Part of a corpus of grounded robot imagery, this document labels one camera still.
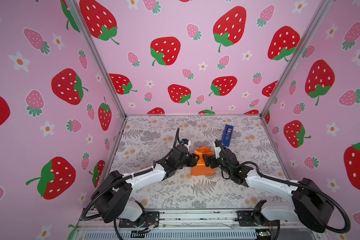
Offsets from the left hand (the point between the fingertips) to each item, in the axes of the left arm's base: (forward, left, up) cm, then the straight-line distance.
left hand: (197, 157), depth 83 cm
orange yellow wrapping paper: (-6, -2, -2) cm, 7 cm away
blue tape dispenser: (+20, -21, -6) cm, 30 cm away
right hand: (+2, -6, 0) cm, 6 cm away
